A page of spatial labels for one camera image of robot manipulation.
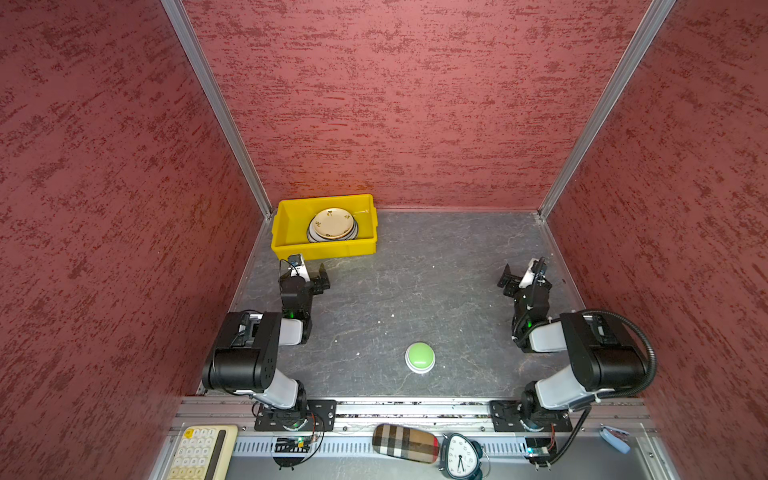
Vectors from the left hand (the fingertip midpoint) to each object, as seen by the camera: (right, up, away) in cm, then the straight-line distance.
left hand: (310, 271), depth 93 cm
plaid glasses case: (+30, -37, -25) cm, 54 cm away
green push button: (+34, -24, -10) cm, 43 cm away
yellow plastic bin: (-14, +19, +24) cm, 34 cm away
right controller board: (+62, -41, -23) cm, 78 cm away
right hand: (+66, 0, -2) cm, 66 cm away
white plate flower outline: (-1, +10, +13) cm, 17 cm away
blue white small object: (+82, -38, -22) cm, 93 cm away
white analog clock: (+42, -39, -28) cm, 64 cm away
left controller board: (+2, -40, -22) cm, 46 cm away
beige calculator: (-17, -39, -26) cm, 50 cm away
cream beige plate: (+4, +16, +18) cm, 24 cm away
